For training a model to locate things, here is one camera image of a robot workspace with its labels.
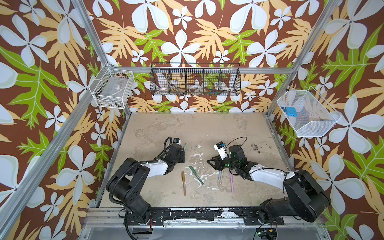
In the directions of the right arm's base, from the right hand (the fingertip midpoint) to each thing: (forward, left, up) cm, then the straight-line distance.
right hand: (209, 160), depth 86 cm
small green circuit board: (-35, -28, -11) cm, 46 cm away
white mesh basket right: (+17, -56, +20) cm, 62 cm away
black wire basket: (+48, +7, +23) cm, 54 cm away
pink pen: (-9, -13, -8) cm, 18 cm away
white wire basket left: (+33, +57, +27) cm, 71 cm away
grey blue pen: (-6, -7, -8) cm, 12 cm away
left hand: (+9, +17, -4) cm, 20 cm away
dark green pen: (-6, +8, -8) cm, 12 cm away
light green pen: (+14, +14, -8) cm, 22 cm away
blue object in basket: (+21, -48, +18) cm, 56 cm away
